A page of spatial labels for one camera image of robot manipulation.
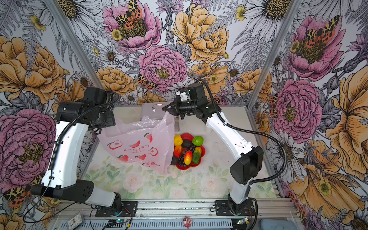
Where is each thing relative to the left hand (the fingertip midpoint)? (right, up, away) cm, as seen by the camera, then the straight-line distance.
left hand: (102, 127), depth 67 cm
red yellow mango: (+39, -18, +16) cm, 46 cm away
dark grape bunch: (+35, -21, +21) cm, 46 cm away
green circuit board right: (+67, -46, +5) cm, 81 cm away
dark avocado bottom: (+32, -20, +17) cm, 41 cm away
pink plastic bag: (+18, -7, +6) cm, 21 cm away
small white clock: (-14, -45, +2) cm, 47 cm away
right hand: (+27, +7, +1) cm, 28 cm away
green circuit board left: (+6, -46, +5) cm, 47 cm away
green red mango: (+44, -18, +20) cm, 52 cm away
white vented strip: (+26, -43, -2) cm, 50 cm away
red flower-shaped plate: (+41, -8, +32) cm, 52 cm away
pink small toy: (+39, -44, 0) cm, 58 cm away
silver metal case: (+17, +9, +31) cm, 36 cm away
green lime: (+45, -9, +23) cm, 52 cm away
